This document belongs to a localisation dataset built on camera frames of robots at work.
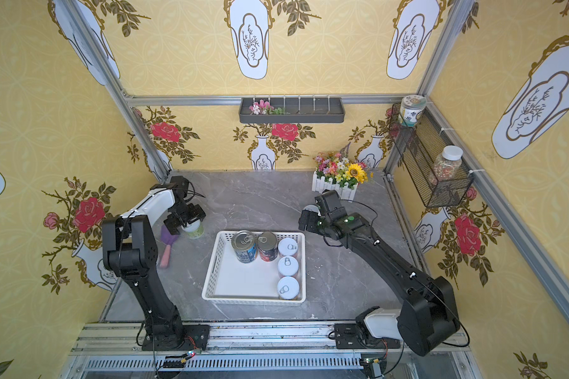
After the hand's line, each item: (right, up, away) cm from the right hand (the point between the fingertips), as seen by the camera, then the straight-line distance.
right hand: (314, 219), depth 84 cm
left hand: (-52, -3, +11) cm, 53 cm away
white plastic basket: (-31, -24, +4) cm, 40 cm away
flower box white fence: (+10, +18, +13) cm, 25 cm away
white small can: (-47, -5, +10) cm, 48 cm away
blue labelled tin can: (-24, -9, -1) cm, 26 cm away
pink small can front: (-9, -11, +4) cm, 15 cm away
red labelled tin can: (-16, -10, 0) cm, 19 cm away
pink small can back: (-9, -17, 0) cm, 19 cm away
